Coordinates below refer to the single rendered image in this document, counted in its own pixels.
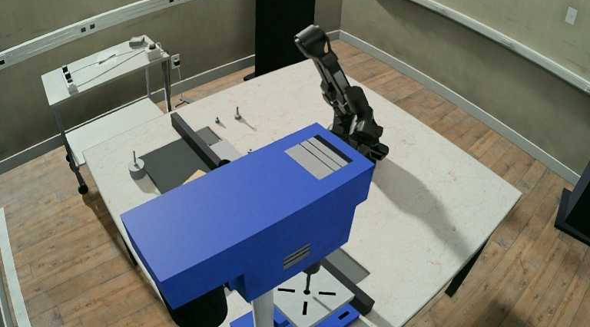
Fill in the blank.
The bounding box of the blue drill press head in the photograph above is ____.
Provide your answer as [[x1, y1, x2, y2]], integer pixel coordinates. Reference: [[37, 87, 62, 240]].
[[120, 122, 375, 327]]

